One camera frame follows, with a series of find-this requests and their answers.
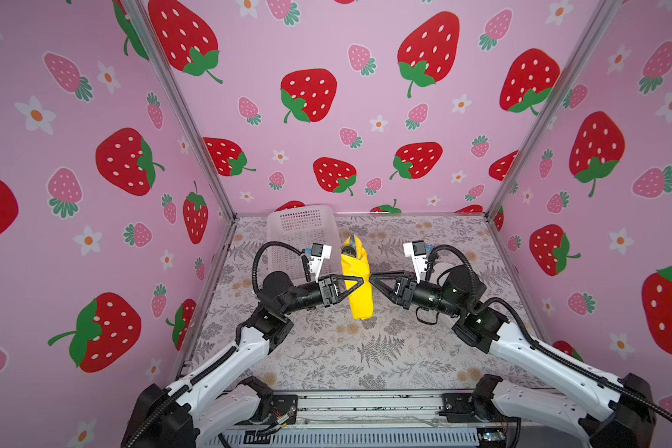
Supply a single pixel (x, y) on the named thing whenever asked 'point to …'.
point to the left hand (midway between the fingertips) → (361, 286)
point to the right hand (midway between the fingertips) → (370, 279)
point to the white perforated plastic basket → (301, 226)
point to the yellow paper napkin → (360, 300)
